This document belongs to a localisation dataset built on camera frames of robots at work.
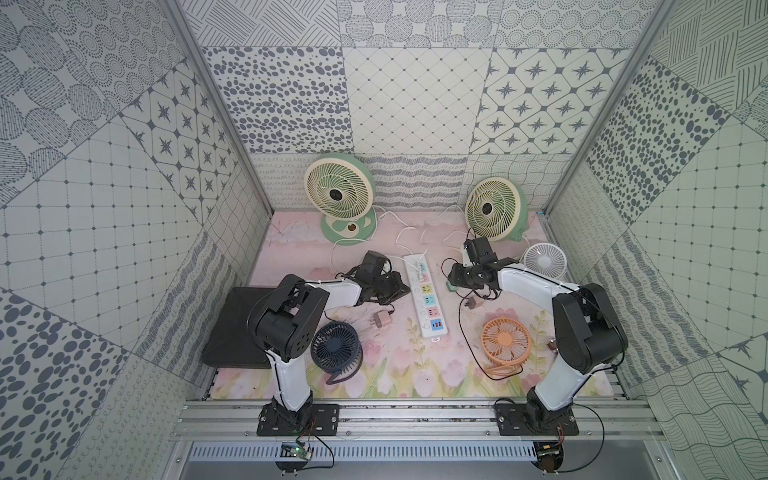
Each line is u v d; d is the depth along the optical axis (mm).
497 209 1014
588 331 476
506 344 781
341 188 924
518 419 738
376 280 823
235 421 747
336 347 771
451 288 951
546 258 956
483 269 720
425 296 932
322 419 735
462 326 860
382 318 900
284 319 507
